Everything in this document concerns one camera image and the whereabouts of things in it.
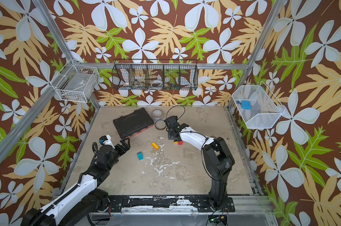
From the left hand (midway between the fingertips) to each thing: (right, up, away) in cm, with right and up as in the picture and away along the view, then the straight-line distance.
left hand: (124, 139), depth 83 cm
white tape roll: (+18, +38, +16) cm, 45 cm away
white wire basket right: (+81, +18, -6) cm, 83 cm away
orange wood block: (+17, -6, +13) cm, 22 cm away
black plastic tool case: (-2, +9, +19) cm, 21 cm away
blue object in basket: (+75, +21, +3) cm, 78 cm away
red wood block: (+35, -4, +13) cm, 37 cm away
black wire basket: (+17, +44, +14) cm, 49 cm away
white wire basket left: (-31, +34, +3) cm, 46 cm away
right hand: (+30, +3, +12) cm, 32 cm away
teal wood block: (+7, -12, +10) cm, 17 cm away
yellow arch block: (+32, -4, +15) cm, 35 cm away
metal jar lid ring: (+20, +8, +25) cm, 33 cm away
